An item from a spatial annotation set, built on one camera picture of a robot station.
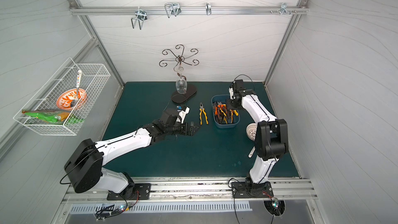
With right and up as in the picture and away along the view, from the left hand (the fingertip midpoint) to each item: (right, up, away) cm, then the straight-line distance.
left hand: (195, 127), depth 80 cm
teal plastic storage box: (+19, +15, +26) cm, 35 cm away
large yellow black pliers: (+3, +7, +24) cm, 25 cm away
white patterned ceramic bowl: (+34, -4, +13) cm, 36 cm away
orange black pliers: (+14, +10, +21) cm, 27 cm away
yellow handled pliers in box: (+24, +7, +18) cm, 30 cm away
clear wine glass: (-9, +23, +15) cm, 29 cm away
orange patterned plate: (-56, +15, -14) cm, 60 cm away
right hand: (+23, +12, +13) cm, 29 cm away
